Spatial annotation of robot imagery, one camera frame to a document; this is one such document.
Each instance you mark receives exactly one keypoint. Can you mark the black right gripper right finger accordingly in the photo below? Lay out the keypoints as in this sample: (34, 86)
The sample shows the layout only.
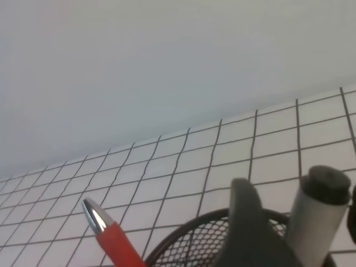
(351, 219)

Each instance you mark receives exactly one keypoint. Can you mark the red pen silver tip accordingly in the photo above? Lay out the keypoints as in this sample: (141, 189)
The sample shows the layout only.
(109, 235)

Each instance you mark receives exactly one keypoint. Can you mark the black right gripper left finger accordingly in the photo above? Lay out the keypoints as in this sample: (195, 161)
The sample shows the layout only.
(250, 240)

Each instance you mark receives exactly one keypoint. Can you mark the black mesh pen holder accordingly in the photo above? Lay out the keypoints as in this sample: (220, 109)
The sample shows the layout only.
(198, 242)

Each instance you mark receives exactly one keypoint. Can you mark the white marker dark cap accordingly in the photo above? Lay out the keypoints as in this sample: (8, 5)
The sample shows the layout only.
(319, 206)

